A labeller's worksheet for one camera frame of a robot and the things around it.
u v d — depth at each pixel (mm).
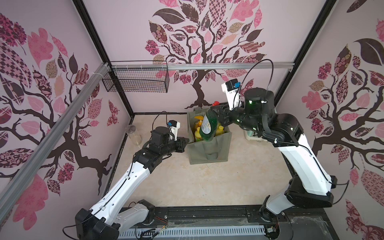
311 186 395
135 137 970
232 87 432
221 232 697
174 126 637
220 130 819
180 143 623
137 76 947
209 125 589
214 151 784
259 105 362
